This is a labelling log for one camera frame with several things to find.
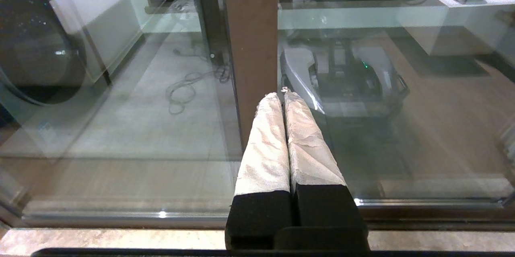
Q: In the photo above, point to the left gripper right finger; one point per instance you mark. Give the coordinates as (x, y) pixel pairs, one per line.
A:
(318, 192)

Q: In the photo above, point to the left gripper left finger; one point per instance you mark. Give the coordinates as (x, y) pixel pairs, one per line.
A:
(261, 192)

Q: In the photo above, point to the brown framed fixed glass panel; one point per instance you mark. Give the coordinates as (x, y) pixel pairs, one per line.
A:
(249, 48)

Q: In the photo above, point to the brown stone balcony sill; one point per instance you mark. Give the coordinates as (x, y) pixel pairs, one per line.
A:
(346, 1)

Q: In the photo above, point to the white sofa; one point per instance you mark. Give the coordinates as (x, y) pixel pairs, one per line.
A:
(104, 27)

